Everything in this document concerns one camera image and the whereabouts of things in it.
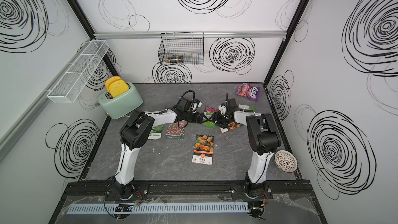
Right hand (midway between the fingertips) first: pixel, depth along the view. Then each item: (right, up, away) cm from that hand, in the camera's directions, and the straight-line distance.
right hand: (213, 121), depth 97 cm
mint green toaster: (-59, +9, -5) cm, 60 cm away
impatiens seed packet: (-3, +5, +5) cm, 8 cm away
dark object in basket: (-24, +37, -8) cm, 44 cm away
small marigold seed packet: (+11, -3, -1) cm, 11 cm away
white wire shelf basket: (-70, +21, -23) cm, 77 cm away
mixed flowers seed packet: (-24, -6, -3) cm, 25 cm away
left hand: (-6, 0, 0) cm, 6 cm away
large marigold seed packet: (-6, -15, -10) cm, 19 cm away
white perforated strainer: (+38, -19, -14) cm, 45 cm away
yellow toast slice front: (-58, +21, -5) cm, 61 cm away
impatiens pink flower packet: (+23, +8, +11) cm, 27 cm away
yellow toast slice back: (-63, +25, -5) cm, 68 cm away
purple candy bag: (+27, +20, +16) cm, 37 cm away
